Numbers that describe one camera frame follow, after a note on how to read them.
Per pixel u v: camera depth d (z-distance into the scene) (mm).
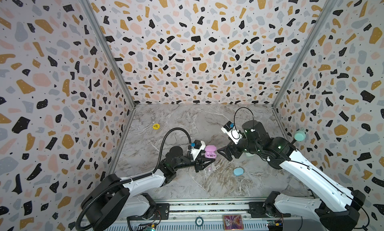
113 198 410
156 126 1067
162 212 734
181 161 648
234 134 591
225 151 599
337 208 396
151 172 548
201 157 712
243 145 617
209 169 876
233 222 700
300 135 635
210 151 724
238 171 861
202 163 670
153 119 1096
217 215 732
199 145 644
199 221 714
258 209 746
